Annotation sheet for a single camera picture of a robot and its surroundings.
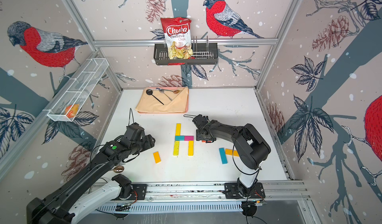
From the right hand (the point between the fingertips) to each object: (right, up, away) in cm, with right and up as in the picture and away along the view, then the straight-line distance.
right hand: (204, 136), depth 94 cm
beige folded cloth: (-31, +23, +21) cm, 44 cm away
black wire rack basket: (-1, +54, +1) cm, 54 cm away
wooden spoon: (-22, +31, +24) cm, 45 cm away
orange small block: (-29, -11, -8) cm, 32 cm away
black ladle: (-43, +30, +23) cm, 57 cm away
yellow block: (-17, +4, +4) cm, 18 cm away
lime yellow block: (-9, -6, -6) cm, 12 cm away
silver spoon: (-33, +31, +24) cm, 51 cm away
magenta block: (-10, -1, -1) cm, 10 cm away
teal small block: (-16, -1, -1) cm, 16 cm away
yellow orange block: (+15, -7, -10) cm, 19 cm away
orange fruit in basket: (-62, +18, -27) cm, 70 cm away
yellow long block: (-17, -6, -7) cm, 19 cm away
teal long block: (+11, -9, -8) cm, 17 cm away
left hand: (-28, +2, -15) cm, 32 cm away
